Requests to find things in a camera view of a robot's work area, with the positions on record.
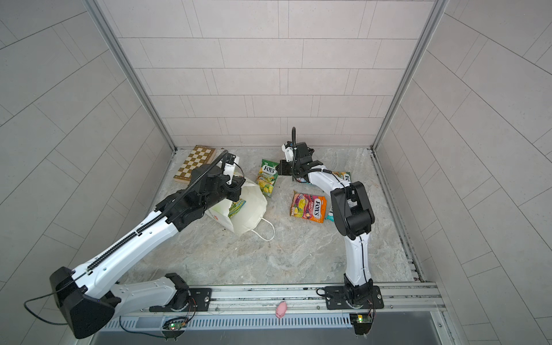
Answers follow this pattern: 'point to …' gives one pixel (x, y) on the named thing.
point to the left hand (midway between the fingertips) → (249, 177)
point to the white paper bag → (250, 216)
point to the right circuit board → (362, 323)
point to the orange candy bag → (310, 207)
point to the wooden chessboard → (200, 155)
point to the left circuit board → (174, 328)
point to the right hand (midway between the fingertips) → (276, 167)
